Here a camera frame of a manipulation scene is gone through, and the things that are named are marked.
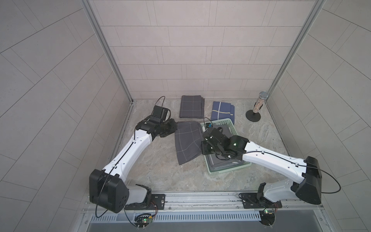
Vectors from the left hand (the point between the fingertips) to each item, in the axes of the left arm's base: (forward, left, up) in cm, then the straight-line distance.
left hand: (179, 126), depth 80 cm
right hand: (-12, -11, -2) cm, 16 cm away
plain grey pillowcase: (-16, -21, -14) cm, 30 cm away
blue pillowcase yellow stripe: (+25, -31, -15) cm, 43 cm away
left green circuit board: (-41, +15, -15) cm, 46 cm away
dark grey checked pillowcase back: (+28, -7, -15) cm, 33 cm away
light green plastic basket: (-8, -15, +13) cm, 22 cm away
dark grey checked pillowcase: (-6, -5, -2) cm, 8 cm away
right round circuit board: (-40, -43, -17) cm, 61 cm away
